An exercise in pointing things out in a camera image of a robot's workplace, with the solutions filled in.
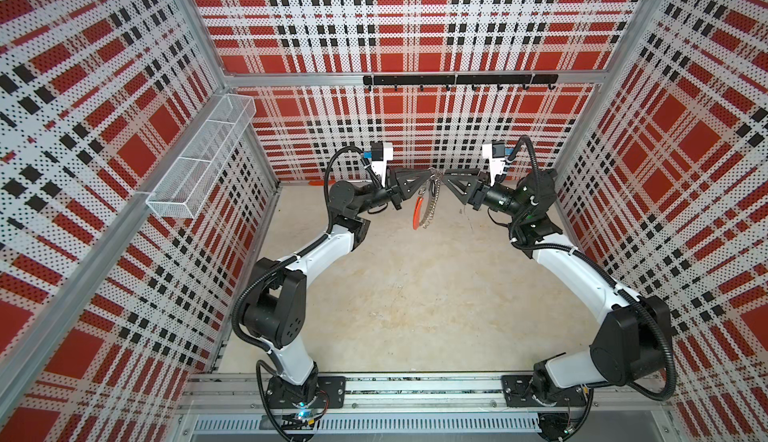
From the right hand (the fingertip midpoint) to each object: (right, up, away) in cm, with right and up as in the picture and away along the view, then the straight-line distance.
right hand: (444, 178), depth 66 cm
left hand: (-3, 0, -1) cm, 3 cm away
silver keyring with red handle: (-3, -5, +6) cm, 9 cm away
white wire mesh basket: (-77, 0, +25) cm, 81 cm away
